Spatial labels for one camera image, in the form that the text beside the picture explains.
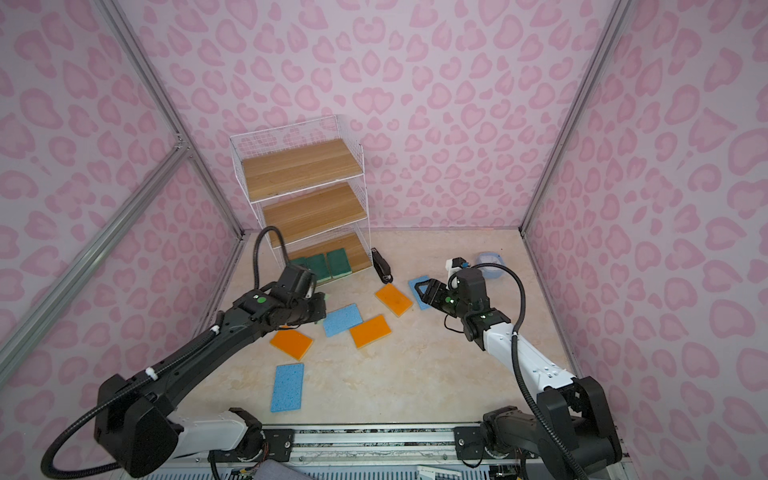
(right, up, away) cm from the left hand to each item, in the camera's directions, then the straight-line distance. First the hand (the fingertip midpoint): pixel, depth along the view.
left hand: (327, 303), depth 81 cm
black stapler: (+14, +9, +23) cm, 28 cm away
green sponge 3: (-2, +10, +27) cm, 29 cm away
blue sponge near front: (-11, -24, -1) cm, 26 cm away
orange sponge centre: (+11, -11, +11) cm, 19 cm away
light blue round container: (+42, +9, -8) cm, 43 cm away
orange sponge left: (-13, -14, +11) cm, 22 cm away
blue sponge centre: (+1, -8, +14) cm, 16 cm away
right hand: (+26, +4, +1) cm, 26 cm away
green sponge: (-16, +11, +26) cm, 33 cm away
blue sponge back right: (+25, +1, -5) cm, 25 cm away
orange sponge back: (+18, -2, +18) cm, 26 cm away
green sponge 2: (-9, +10, +27) cm, 30 cm away
